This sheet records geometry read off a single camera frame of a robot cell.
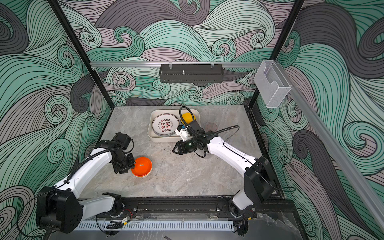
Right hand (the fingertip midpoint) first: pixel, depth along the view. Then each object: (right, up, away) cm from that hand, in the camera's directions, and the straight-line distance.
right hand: (175, 151), depth 78 cm
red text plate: (-10, +13, +29) cm, 33 cm away
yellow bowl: (+7, +18, +30) cm, 35 cm away
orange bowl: (-19, -10, +4) cm, 22 cm away
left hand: (-24, -9, +2) cm, 25 cm away
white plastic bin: (-15, +4, +20) cm, 26 cm away
